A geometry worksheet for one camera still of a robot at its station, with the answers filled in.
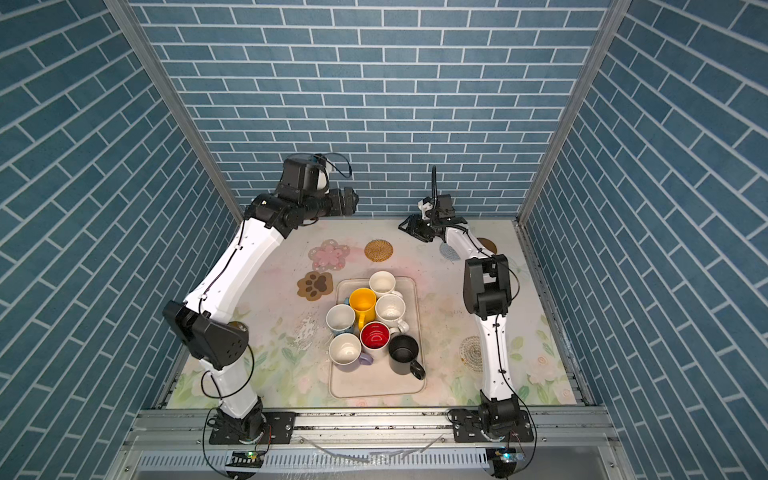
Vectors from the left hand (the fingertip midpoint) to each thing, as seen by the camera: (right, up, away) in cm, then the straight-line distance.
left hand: (345, 197), depth 78 cm
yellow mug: (+3, -30, +14) cm, 34 cm away
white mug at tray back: (+9, -25, +17) cm, 32 cm away
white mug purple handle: (-1, -44, +6) cm, 44 cm away
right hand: (+15, -6, +26) cm, 30 cm away
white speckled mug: (+11, -33, +14) cm, 37 cm away
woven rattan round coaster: (+6, -15, +33) cm, 37 cm away
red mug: (+7, -40, +9) cm, 42 cm away
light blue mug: (-3, -34, +9) cm, 36 cm away
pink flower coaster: (-12, -16, +31) cm, 37 cm away
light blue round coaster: (+32, -15, +33) cm, 49 cm away
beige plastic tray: (+8, -50, +2) cm, 50 cm away
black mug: (+15, -43, +6) cm, 46 cm away
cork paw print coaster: (-15, -27, +23) cm, 38 cm away
